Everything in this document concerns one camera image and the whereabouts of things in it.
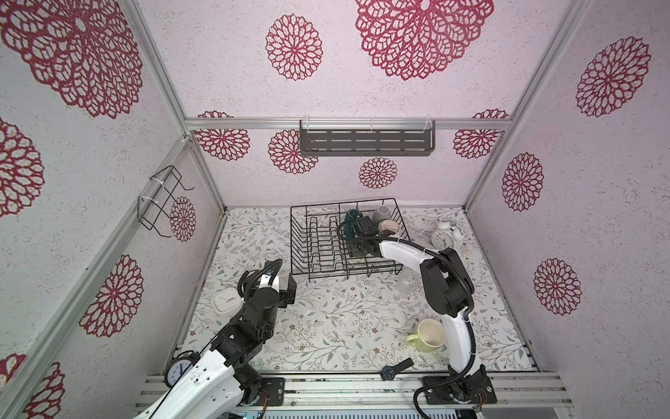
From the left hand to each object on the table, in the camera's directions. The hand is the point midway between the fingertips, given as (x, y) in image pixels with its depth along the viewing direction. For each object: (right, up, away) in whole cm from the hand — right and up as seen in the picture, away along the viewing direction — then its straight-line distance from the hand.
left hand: (273, 275), depth 77 cm
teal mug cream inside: (+24, +18, +22) cm, 38 cm away
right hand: (+27, +10, +25) cm, 38 cm away
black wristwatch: (+34, -29, 0) cm, 44 cm away
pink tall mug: (+38, +16, +22) cm, 47 cm away
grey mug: (+37, +21, +26) cm, 50 cm away
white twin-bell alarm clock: (+61, +11, +24) cm, 66 cm away
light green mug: (+49, -20, +6) cm, 53 cm away
